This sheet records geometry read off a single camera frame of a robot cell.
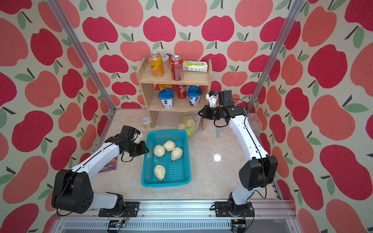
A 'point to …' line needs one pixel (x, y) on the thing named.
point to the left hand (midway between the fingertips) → (149, 152)
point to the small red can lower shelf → (181, 91)
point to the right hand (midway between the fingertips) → (200, 115)
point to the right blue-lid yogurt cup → (194, 92)
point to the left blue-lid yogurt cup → (166, 96)
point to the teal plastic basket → (167, 163)
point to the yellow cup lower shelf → (165, 86)
